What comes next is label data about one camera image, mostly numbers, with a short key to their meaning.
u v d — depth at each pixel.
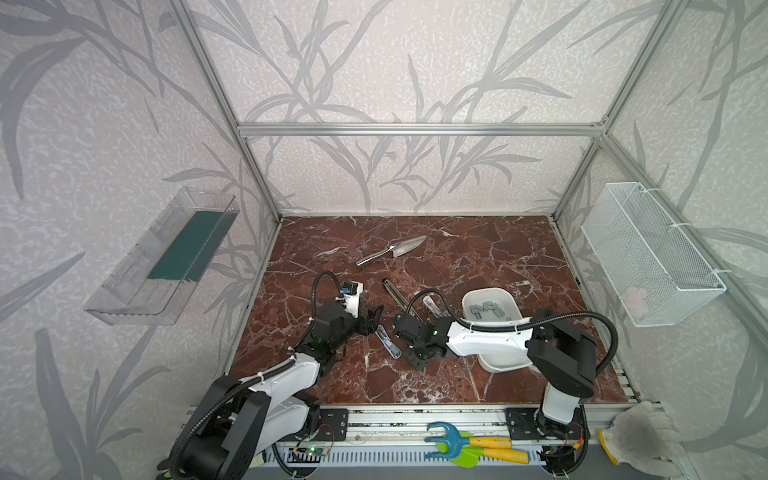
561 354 0.46
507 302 0.92
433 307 0.96
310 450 0.71
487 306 0.96
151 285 0.64
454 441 0.69
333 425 0.73
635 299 0.72
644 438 0.71
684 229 0.68
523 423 0.74
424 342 0.65
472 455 0.70
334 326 0.69
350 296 0.75
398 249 1.08
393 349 0.85
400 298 0.95
